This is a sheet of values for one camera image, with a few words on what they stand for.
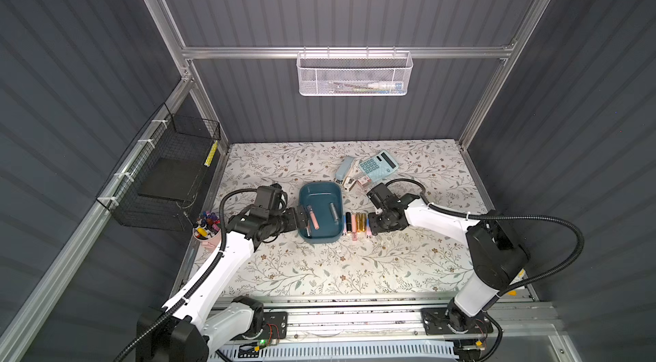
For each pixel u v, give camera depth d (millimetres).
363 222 937
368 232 822
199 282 435
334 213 957
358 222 939
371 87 908
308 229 912
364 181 1049
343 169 1079
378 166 1107
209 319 541
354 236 912
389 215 664
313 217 958
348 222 937
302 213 722
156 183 691
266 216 608
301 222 719
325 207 1001
